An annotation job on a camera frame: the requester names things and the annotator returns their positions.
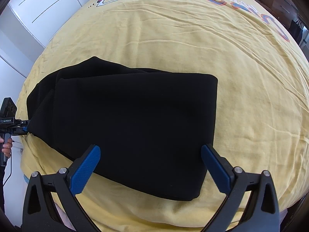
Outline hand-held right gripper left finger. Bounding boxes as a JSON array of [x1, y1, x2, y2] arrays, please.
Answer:
[[22, 144, 102, 232]]

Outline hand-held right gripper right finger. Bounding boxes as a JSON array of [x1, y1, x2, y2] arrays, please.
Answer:
[[201, 144, 280, 232]]

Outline black pants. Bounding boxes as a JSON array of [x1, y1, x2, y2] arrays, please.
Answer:
[[26, 56, 219, 202]]

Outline person's left hand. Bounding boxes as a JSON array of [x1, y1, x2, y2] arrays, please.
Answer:
[[0, 136, 13, 159]]

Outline white wardrobe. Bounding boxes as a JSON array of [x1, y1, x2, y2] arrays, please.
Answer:
[[0, 0, 109, 155]]

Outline yellow printed bedspread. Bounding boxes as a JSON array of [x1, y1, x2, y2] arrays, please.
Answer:
[[20, 0, 309, 232]]

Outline black bag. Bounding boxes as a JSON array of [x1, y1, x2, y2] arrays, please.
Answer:
[[288, 19, 305, 47]]

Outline wooden dresser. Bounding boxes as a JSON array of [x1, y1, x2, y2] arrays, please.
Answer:
[[259, 0, 306, 31]]

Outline black cable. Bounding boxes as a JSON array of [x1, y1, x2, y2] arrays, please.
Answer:
[[2, 150, 13, 187]]

